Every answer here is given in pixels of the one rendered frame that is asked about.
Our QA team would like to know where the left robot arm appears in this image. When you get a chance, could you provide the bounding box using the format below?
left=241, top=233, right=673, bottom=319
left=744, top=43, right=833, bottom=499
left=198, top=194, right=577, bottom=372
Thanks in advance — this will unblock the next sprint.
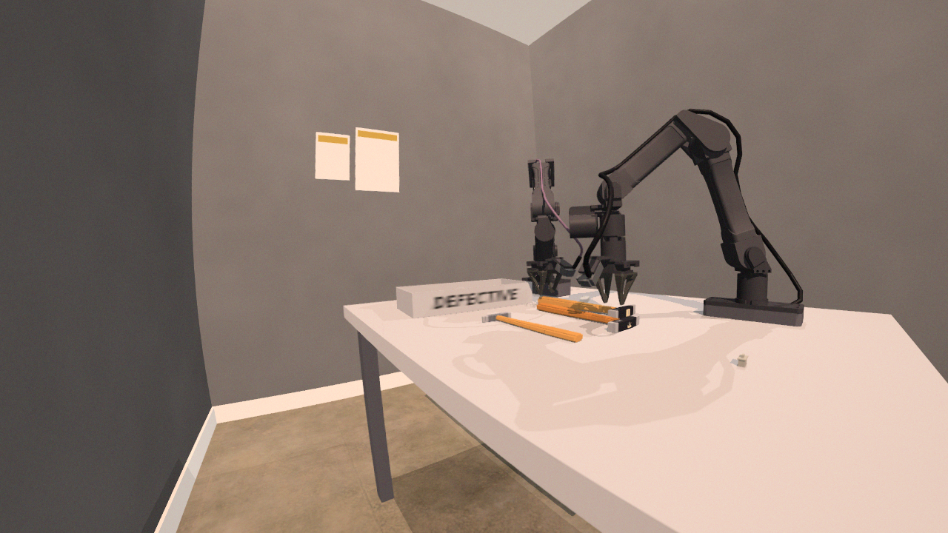
left=569, top=110, right=804, bottom=314

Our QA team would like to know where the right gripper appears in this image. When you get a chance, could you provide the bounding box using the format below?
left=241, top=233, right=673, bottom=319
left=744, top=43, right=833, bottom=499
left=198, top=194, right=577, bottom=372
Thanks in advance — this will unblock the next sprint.
left=527, top=242, right=573, bottom=295

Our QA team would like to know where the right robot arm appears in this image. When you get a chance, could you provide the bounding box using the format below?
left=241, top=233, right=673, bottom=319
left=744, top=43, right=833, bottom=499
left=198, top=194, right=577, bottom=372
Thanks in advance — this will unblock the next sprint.
left=528, top=158, right=575, bottom=277

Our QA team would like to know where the black hammer with wooden handle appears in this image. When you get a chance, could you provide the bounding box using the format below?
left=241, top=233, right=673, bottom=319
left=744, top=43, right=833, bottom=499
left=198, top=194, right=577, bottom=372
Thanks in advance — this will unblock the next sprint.
left=538, top=296, right=635, bottom=319

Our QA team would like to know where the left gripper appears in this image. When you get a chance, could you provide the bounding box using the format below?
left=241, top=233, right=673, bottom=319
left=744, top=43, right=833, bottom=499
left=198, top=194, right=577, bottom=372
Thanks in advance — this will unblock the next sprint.
left=589, top=237, right=640, bottom=305

